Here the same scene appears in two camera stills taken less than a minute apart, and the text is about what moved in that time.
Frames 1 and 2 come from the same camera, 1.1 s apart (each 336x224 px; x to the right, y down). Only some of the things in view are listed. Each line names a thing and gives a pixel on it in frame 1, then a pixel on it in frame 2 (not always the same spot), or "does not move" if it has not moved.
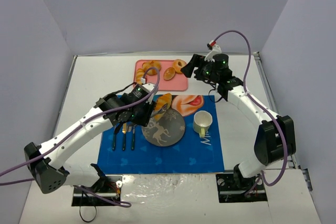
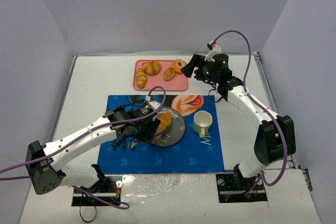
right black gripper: (198, 67) does not move
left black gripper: (151, 109) -> (146, 131)
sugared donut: (178, 64) does not move
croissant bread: (165, 99) -> (166, 119)
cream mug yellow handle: (202, 120) does not move
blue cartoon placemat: (198, 151) does not move
